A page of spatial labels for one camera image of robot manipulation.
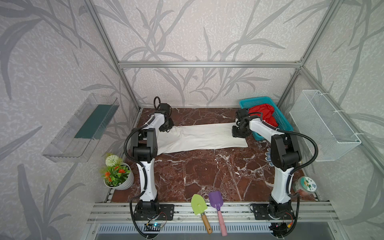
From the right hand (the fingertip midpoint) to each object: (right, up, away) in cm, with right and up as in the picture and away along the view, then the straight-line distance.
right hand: (235, 130), depth 100 cm
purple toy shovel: (-15, -34, -23) cm, 44 cm away
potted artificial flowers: (-63, -19, -30) cm, 72 cm away
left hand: (-44, +6, +4) cm, 45 cm away
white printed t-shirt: (-24, -5, +2) cm, 25 cm away
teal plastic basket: (+33, +9, +5) cm, 35 cm away
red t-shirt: (+24, +12, +4) cm, 27 cm away
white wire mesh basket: (+31, +9, -31) cm, 45 cm away
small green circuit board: (-46, -45, -29) cm, 71 cm away
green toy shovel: (-24, -37, -25) cm, 51 cm away
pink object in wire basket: (+35, -9, -29) cm, 47 cm away
